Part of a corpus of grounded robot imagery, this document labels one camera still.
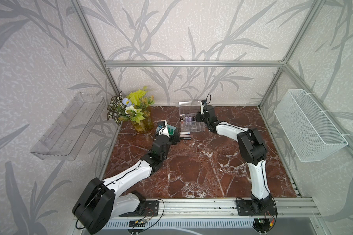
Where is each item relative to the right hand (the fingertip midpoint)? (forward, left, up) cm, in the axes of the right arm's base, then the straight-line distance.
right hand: (198, 110), depth 102 cm
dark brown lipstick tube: (-5, +12, -4) cm, 13 cm away
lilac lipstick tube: (-3, +6, -5) cm, 8 cm away
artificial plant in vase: (-7, +40, +11) cm, 42 cm away
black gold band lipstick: (-16, +9, -10) cm, 21 cm away
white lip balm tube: (-12, +9, -10) cm, 18 cm away
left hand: (-22, +16, +9) cm, 28 cm away
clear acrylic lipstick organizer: (+13, +7, -14) cm, 20 cm away
